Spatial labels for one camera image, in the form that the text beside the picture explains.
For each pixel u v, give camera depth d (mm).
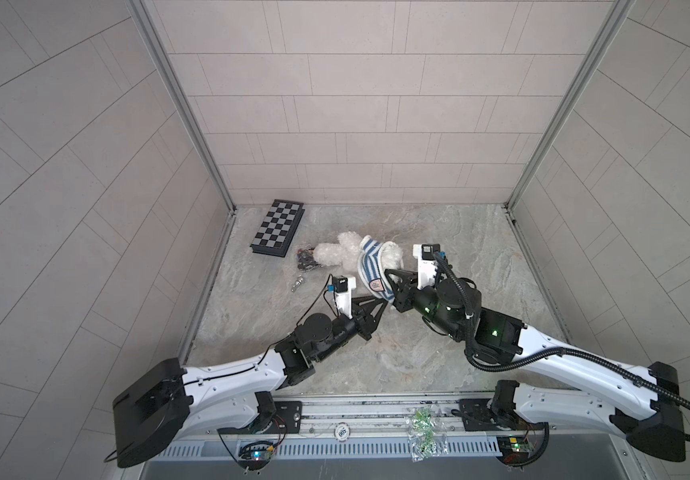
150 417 399
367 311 625
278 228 1051
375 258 652
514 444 689
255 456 646
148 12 720
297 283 963
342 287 611
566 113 889
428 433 693
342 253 759
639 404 394
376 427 706
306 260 965
